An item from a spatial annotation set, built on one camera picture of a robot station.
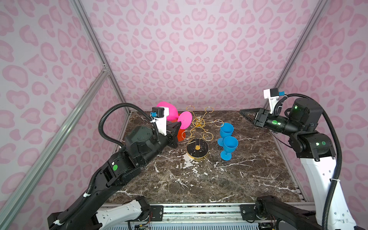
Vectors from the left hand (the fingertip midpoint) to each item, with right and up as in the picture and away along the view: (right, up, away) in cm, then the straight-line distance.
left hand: (181, 123), depth 54 cm
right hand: (+23, +3, +1) cm, 23 cm away
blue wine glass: (+27, -4, +37) cm, 46 cm away
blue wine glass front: (+28, -13, +33) cm, 45 cm away
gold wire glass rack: (+7, -18, +41) cm, 45 cm away
